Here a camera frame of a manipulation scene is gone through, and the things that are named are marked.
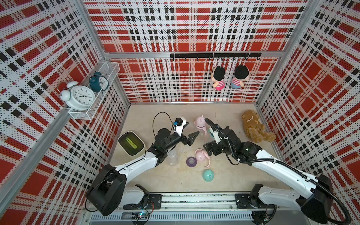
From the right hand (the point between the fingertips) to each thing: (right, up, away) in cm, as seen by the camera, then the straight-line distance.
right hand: (213, 143), depth 77 cm
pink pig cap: (-6, -9, +9) cm, 15 cm away
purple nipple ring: (-12, -14, +11) cm, 22 cm away
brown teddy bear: (+31, +6, +16) cm, 35 cm away
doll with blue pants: (+23, +44, +17) cm, 52 cm away
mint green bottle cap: (-2, -19, +1) cm, 19 cm away
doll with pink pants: (+7, +43, +18) cm, 47 cm away
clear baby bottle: (-23, -11, +7) cm, 27 cm away
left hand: (-10, +9, 0) cm, 14 cm away
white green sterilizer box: (-52, -3, +14) cm, 54 cm away
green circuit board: (-38, -35, -8) cm, 53 cm away
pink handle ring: (-4, -5, -6) cm, 9 cm away
